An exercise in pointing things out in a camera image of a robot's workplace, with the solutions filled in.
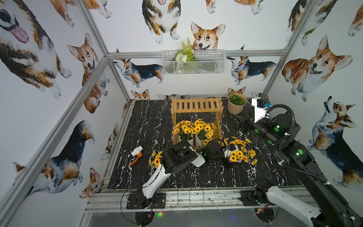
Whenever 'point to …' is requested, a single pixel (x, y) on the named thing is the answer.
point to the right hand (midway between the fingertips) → (236, 109)
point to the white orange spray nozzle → (137, 152)
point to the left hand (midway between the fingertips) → (240, 156)
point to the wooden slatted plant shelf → (196, 105)
